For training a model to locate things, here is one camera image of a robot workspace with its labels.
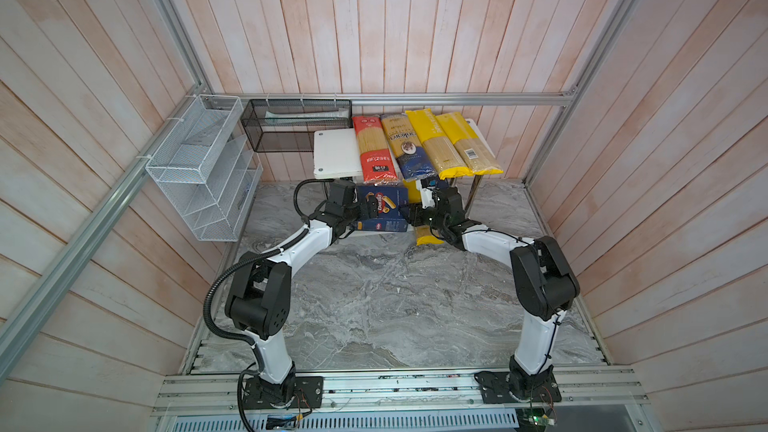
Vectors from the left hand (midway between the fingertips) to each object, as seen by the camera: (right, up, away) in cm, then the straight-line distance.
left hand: (367, 206), depth 92 cm
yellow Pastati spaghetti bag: (+18, -9, 0) cm, 20 cm away
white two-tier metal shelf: (-8, +13, -13) cm, 20 cm away
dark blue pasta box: (+7, -4, -2) cm, 8 cm away
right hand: (+11, 0, +2) cm, 11 cm away
